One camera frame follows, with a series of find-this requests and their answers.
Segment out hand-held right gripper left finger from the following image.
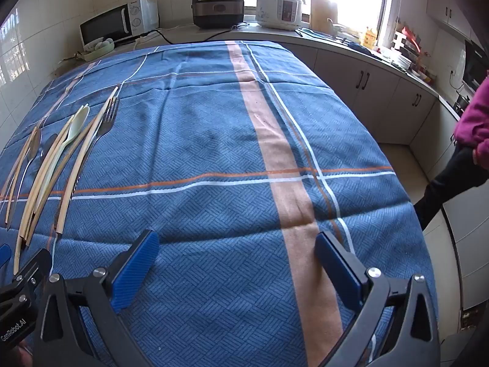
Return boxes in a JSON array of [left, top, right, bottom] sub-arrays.
[[32, 230, 161, 367]]

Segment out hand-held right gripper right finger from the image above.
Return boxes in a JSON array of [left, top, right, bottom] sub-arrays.
[[314, 231, 446, 367]]

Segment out metal fork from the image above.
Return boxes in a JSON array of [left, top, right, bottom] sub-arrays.
[[69, 97, 121, 199]]

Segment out pale plastic spoon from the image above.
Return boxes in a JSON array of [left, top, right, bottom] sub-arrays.
[[36, 104, 91, 209]]

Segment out blue plaid tablecloth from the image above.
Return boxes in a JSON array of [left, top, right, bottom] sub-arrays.
[[0, 40, 440, 367]]

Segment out pale green bowl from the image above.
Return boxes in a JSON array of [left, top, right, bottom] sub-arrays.
[[82, 37, 115, 62]]

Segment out yellow bottle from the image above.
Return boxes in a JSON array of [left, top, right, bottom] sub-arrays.
[[361, 27, 379, 48]]

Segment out stack of kitchen containers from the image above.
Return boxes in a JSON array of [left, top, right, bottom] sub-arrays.
[[392, 27, 425, 60]]

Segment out white microwave oven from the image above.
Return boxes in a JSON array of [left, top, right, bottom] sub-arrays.
[[79, 0, 159, 48]]

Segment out black range hood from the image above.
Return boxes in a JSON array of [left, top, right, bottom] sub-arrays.
[[462, 40, 489, 92]]

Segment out wooden cutting board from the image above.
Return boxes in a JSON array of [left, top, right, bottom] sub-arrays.
[[310, 0, 339, 33]]

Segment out white pressure cooker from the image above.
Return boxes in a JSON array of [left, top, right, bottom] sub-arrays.
[[252, 0, 306, 31]]

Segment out dark rice cooker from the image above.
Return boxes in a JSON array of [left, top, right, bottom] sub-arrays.
[[191, 0, 245, 29]]

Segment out black power cable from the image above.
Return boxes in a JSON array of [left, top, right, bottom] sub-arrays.
[[151, 23, 249, 44]]

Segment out white wall cabinets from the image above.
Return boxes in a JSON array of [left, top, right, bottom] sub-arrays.
[[424, 0, 482, 43]]

